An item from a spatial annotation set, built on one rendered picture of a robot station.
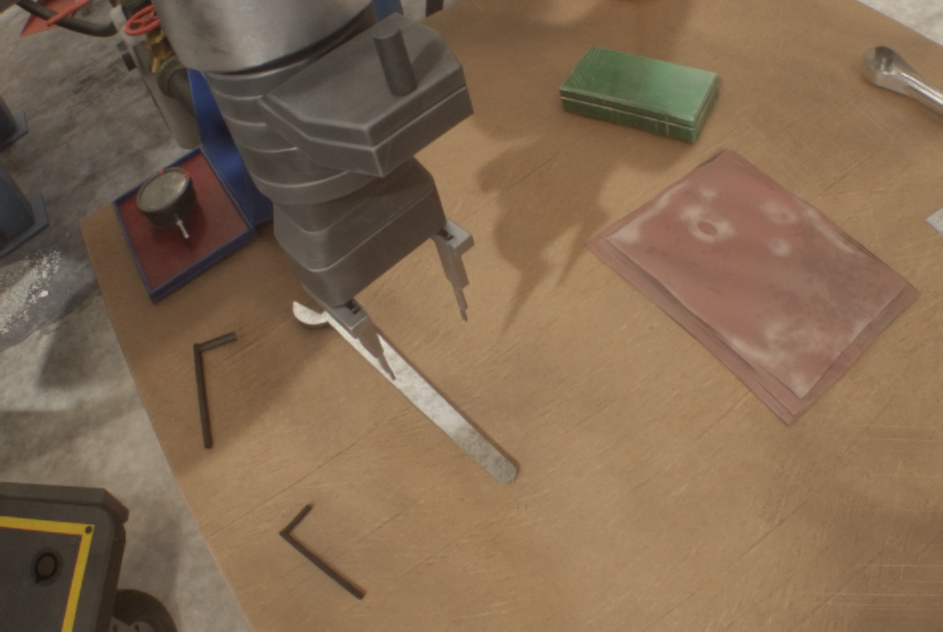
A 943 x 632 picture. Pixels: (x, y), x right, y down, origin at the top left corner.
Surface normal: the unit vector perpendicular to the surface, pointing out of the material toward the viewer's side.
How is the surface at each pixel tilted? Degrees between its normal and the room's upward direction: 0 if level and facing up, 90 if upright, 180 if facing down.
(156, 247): 0
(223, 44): 90
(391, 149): 90
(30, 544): 0
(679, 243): 11
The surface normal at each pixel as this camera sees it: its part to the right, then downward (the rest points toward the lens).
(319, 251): 0.07, 0.54
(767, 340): -0.05, -0.71
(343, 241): 0.63, 0.44
